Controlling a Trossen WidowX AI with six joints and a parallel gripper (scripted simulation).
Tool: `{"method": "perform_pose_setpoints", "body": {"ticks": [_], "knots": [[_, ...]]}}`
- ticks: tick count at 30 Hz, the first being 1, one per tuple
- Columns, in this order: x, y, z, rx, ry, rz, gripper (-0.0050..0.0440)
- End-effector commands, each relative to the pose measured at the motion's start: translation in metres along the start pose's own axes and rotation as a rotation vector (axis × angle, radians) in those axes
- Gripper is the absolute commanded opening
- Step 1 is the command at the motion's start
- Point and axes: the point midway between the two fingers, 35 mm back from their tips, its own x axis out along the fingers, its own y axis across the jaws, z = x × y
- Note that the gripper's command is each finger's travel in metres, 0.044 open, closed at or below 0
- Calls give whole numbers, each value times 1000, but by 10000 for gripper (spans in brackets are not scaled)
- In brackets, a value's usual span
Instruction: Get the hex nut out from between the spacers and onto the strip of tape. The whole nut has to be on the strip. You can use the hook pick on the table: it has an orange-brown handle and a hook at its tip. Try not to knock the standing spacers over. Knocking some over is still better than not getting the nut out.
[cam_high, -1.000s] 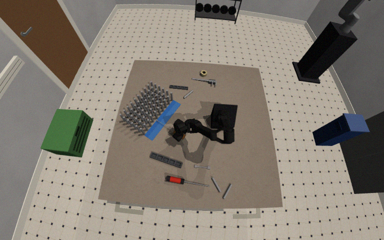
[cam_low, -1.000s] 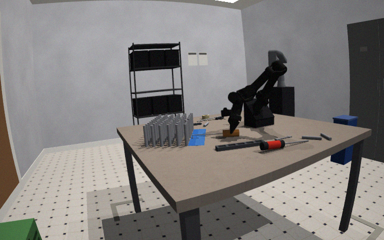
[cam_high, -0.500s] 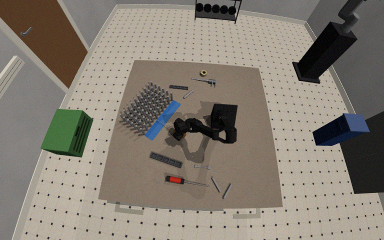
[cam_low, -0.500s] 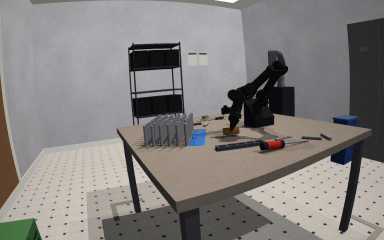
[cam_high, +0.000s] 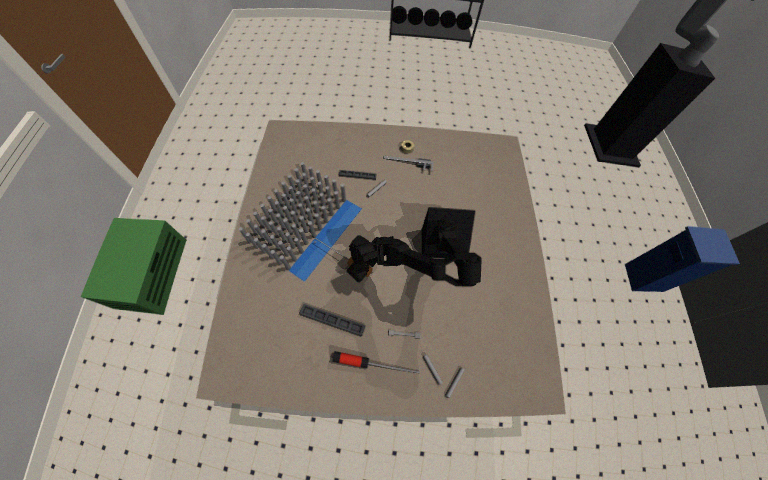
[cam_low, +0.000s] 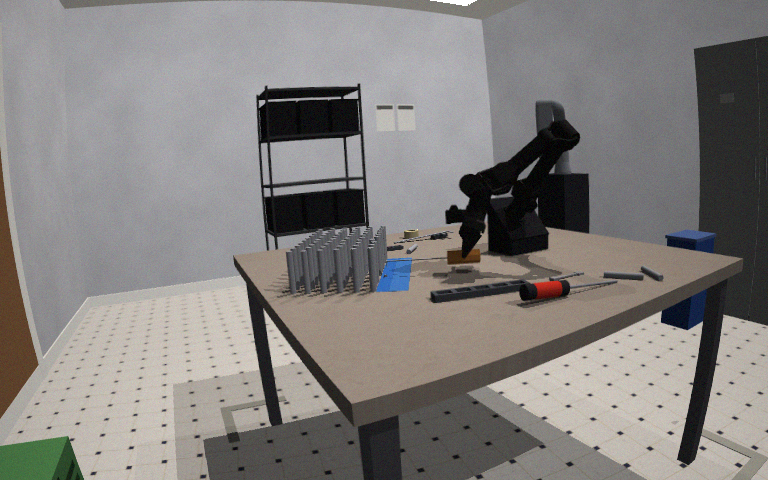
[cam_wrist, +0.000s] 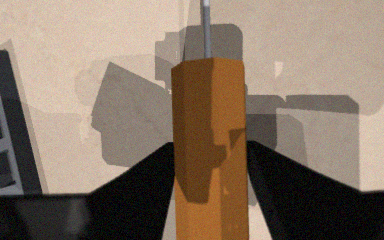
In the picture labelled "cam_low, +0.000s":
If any orange-brown tool handle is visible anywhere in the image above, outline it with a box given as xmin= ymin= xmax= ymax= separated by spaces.
xmin=386 ymin=249 xmax=480 ymax=265

